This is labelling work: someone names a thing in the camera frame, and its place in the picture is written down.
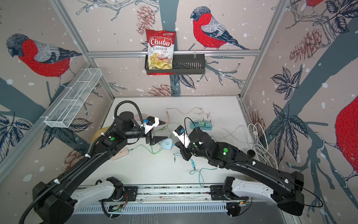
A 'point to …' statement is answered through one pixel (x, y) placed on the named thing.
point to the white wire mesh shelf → (63, 113)
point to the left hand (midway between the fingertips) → (166, 127)
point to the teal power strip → (203, 125)
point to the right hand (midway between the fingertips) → (176, 143)
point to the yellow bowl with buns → (98, 133)
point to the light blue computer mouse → (167, 143)
